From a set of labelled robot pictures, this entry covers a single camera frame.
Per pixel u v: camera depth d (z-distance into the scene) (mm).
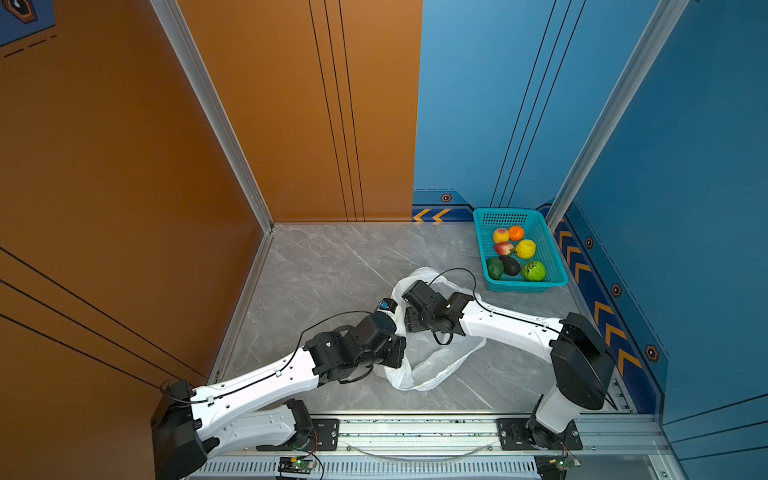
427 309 644
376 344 567
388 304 669
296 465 705
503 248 1079
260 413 587
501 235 1111
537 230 1089
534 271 990
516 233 1120
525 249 1054
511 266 1019
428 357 822
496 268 1014
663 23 710
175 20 700
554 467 705
